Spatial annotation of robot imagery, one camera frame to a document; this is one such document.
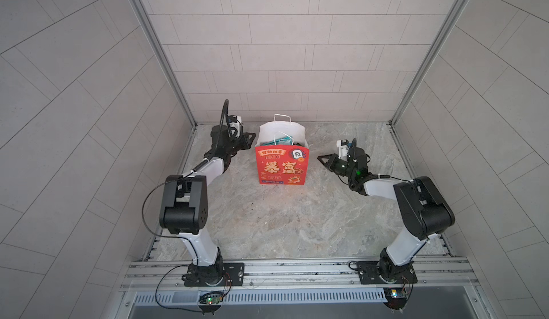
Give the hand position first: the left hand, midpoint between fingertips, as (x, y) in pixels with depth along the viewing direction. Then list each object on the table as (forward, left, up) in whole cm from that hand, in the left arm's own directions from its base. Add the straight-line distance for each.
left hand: (257, 132), depth 91 cm
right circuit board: (-56, -48, -16) cm, 76 cm away
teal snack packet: (-5, -11, +1) cm, 13 cm away
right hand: (-9, -26, -6) cm, 28 cm away
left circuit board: (-57, +10, -13) cm, 59 cm away
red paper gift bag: (-16, -11, -1) cm, 19 cm away
